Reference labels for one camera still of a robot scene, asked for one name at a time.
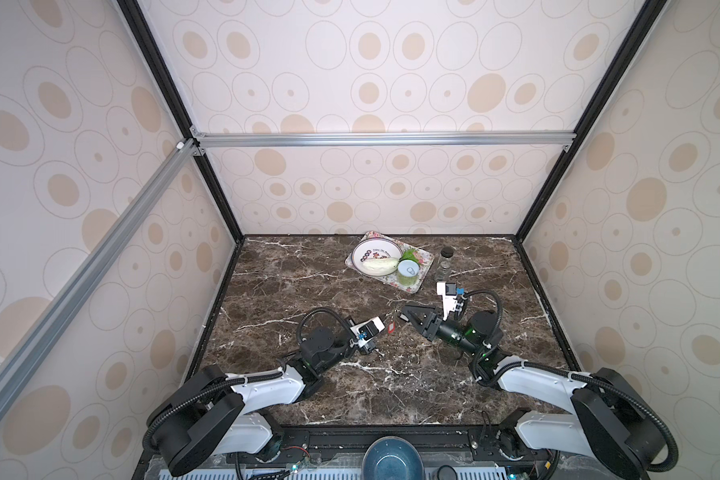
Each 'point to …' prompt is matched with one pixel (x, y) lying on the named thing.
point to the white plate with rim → (376, 257)
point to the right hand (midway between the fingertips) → (405, 312)
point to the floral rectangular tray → (392, 279)
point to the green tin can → (408, 272)
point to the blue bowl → (392, 458)
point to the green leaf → (409, 254)
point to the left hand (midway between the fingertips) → (390, 315)
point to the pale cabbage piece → (379, 266)
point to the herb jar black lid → (445, 261)
